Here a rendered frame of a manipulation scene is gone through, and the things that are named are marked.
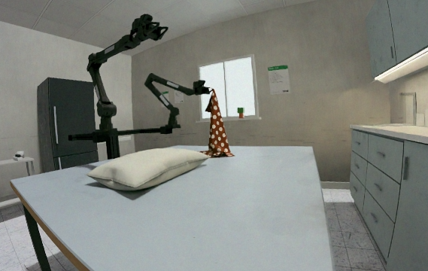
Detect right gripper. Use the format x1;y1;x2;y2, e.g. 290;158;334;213
138;21;168;41

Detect brown polka-dot pillowcase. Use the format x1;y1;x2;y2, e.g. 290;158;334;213
197;89;236;158

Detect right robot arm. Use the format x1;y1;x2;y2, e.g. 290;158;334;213
87;14;153;132

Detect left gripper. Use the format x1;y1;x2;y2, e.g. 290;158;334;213
198;86;214;95

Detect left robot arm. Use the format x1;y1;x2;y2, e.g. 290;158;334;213
144;73;206;126

